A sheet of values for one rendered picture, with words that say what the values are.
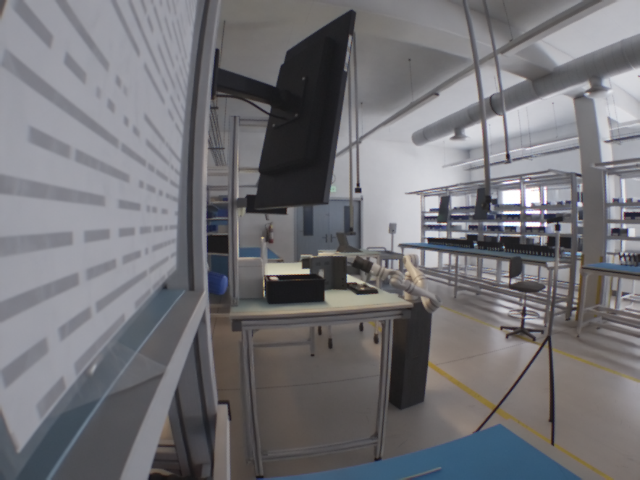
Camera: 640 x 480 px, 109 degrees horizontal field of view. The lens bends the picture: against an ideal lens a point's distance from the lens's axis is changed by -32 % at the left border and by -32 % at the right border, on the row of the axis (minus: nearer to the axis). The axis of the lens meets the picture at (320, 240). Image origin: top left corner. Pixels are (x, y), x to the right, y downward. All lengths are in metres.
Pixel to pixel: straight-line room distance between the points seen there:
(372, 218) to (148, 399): 9.14
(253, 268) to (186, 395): 1.26
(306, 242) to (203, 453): 8.31
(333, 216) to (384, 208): 1.49
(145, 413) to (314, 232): 8.70
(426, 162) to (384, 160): 1.39
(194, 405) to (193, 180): 0.38
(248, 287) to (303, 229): 7.04
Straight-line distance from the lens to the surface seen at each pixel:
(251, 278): 1.80
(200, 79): 0.59
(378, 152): 9.57
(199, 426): 0.64
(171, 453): 0.69
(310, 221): 8.83
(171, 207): 0.22
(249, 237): 8.57
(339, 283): 2.05
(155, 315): 0.40
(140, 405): 0.21
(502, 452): 0.79
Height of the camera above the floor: 1.40
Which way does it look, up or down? 3 degrees down
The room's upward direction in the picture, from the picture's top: straight up
